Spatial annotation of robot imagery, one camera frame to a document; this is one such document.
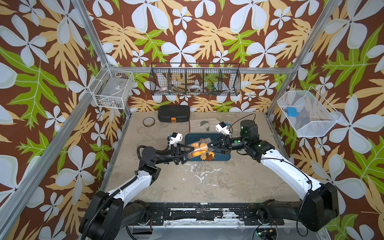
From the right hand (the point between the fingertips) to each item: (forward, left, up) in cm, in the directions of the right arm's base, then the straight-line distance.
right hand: (210, 149), depth 66 cm
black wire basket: (+53, +6, +2) cm, 53 cm away
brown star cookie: (+10, -3, -27) cm, 29 cm away
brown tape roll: (+42, +42, -29) cm, 66 cm away
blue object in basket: (+28, -51, -4) cm, 58 cm away
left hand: (-2, +7, +1) cm, 8 cm away
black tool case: (+46, +22, -24) cm, 57 cm away
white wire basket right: (+25, -57, -3) cm, 62 cm away
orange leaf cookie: (+11, +1, -27) cm, 29 cm away
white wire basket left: (+38, +56, +6) cm, 68 cm away
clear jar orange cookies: (0, +4, +1) cm, 4 cm away
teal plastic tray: (+26, +8, -28) cm, 39 cm away
